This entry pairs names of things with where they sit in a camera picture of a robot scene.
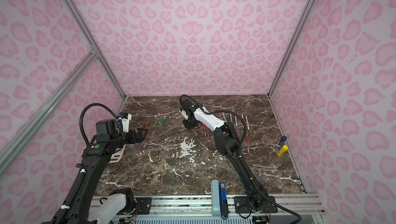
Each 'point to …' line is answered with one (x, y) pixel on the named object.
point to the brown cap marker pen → (247, 123)
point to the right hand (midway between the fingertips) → (190, 124)
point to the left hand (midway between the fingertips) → (138, 128)
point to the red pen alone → (247, 140)
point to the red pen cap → (144, 143)
